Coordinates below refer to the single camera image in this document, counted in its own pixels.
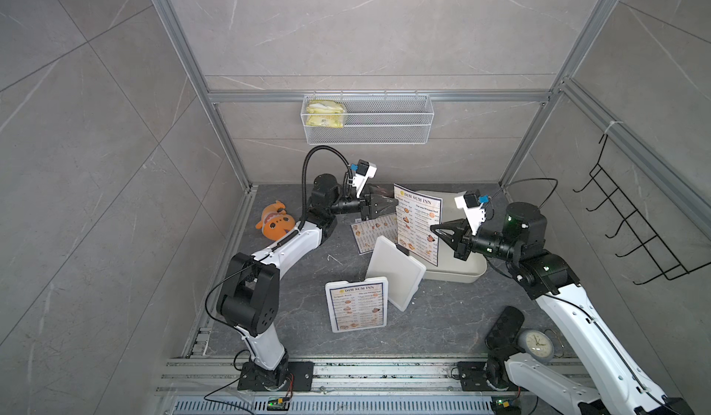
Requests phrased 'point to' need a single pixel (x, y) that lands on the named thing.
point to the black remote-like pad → (506, 329)
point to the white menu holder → (343, 283)
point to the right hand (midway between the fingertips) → (435, 227)
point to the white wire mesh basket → (377, 119)
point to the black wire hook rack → (654, 245)
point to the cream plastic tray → (449, 268)
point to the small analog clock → (537, 345)
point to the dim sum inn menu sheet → (358, 307)
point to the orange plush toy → (276, 222)
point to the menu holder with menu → (403, 272)
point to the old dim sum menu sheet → (367, 232)
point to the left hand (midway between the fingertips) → (397, 197)
